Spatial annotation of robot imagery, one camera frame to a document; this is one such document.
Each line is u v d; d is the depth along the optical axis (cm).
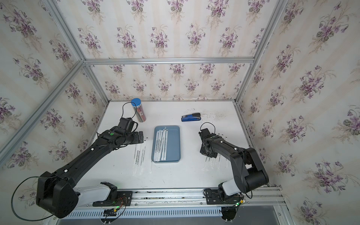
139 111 98
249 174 44
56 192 38
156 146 93
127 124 64
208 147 67
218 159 88
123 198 73
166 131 101
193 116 104
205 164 86
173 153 92
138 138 73
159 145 93
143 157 88
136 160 86
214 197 73
